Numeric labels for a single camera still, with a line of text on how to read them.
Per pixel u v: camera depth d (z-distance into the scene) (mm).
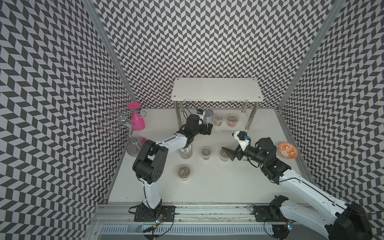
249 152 668
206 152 889
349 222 385
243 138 609
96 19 742
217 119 970
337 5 668
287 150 935
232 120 968
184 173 806
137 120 897
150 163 493
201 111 825
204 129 843
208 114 963
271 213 667
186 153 860
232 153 655
